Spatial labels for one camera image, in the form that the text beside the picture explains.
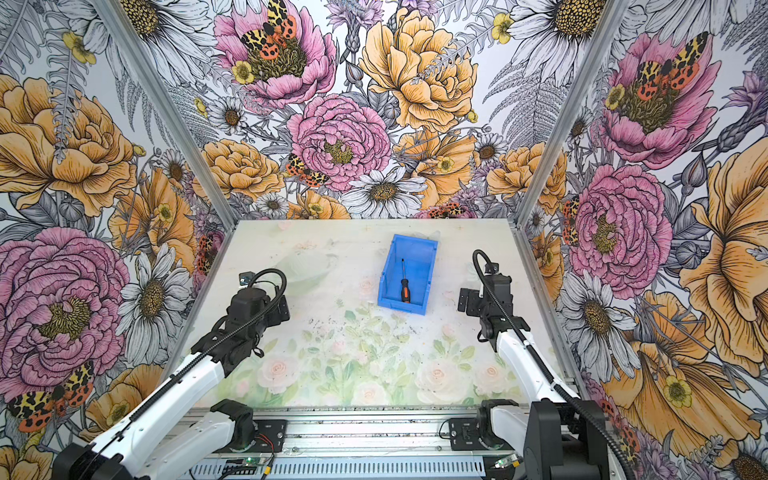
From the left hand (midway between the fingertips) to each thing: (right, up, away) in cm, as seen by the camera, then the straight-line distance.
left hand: (265, 310), depth 83 cm
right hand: (+60, +1, +5) cm, 60 cm away
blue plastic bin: (+45, +14, +29) cm, 55 cm away
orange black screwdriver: (+39, +3, +16) cm, 42 cm away
